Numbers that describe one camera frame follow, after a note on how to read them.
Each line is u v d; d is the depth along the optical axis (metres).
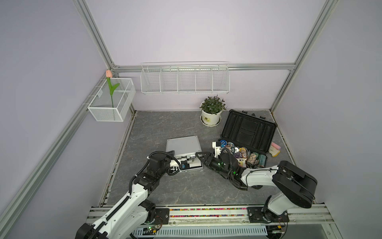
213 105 0.99
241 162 0.87
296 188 0.44
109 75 0.85
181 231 0.71
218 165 0.72
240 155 0.89
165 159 0.62
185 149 0.83
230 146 0.93
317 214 0.75
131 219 0.56
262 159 0.87
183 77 1.00
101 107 0.72
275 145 0.97
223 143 0.94
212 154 0.76
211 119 1.05
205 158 0.73
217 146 0.77
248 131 0.99
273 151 0.96
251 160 0.87
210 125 1.10
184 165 0.71
